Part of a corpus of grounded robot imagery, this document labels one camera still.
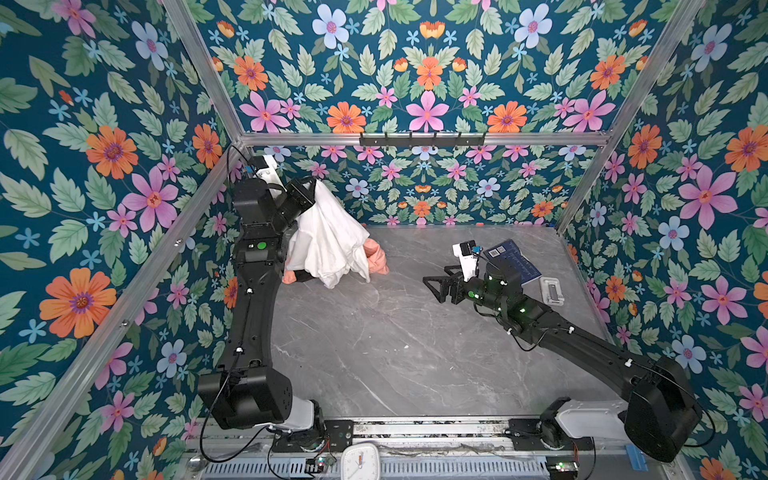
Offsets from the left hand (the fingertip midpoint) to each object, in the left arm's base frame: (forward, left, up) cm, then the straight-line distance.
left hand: (317, 165), depth 65 cm
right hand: (-14, -26, -23) cm, 38 cm away
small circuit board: (-51, +6, -49) cm, 71 cm away
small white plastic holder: (-8, -69, -48) cm, 84 cm away
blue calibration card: (+10, -60, -48) cm, 77 cm away
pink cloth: (+5, -9, -38) cm, 40 cm away
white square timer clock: (-51, -6, -45) cm, 68 cm away
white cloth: (-5, +2, -21) cm, 21 cm away
